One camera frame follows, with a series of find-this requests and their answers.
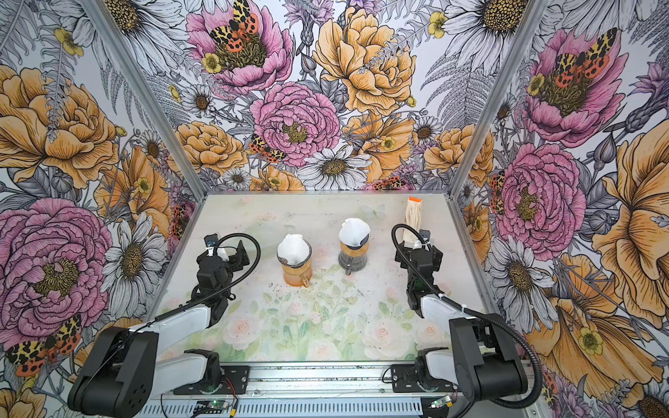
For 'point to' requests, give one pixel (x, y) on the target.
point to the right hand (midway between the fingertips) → (417, 250)
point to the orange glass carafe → (298, 276)
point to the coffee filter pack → (413, 217)
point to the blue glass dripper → (362, 243)
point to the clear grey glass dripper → (284, 261)
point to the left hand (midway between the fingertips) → (228, 251)
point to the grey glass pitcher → (352, 264)
